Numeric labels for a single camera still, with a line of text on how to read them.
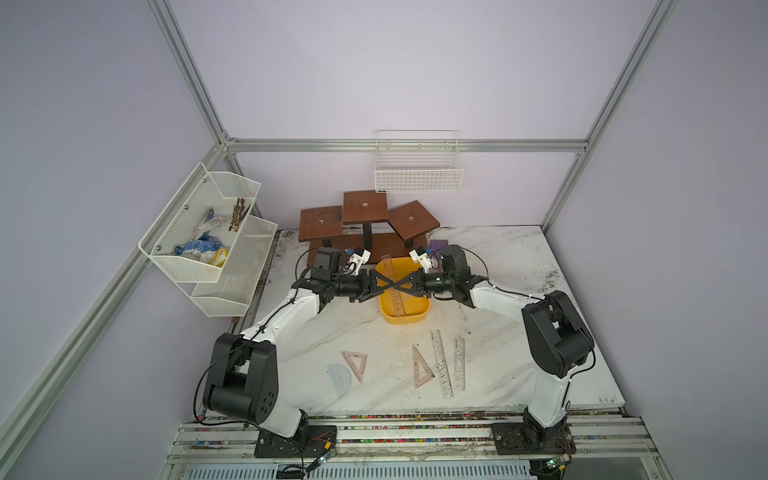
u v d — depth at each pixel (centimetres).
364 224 104
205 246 71
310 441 73
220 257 73
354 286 75
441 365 86
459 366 86
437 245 116
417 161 95
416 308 98
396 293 85
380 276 77
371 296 82
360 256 80
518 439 73
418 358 88
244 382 43
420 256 86
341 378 84
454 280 75
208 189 82
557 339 50
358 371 86
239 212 82
